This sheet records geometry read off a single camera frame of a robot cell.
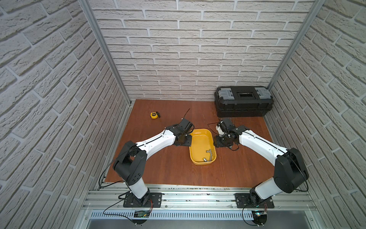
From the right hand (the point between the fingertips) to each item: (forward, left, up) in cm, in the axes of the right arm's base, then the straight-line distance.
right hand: (219, 143), depth 87 cm
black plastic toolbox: (+27, -22, +9) cm, 36 cm away
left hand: (+3, +19, +1) cm, 19 cm away
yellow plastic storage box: (-1, +10, -7) cm, 12 cm away
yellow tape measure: (+30, +44, -5) cm, 53 cm away
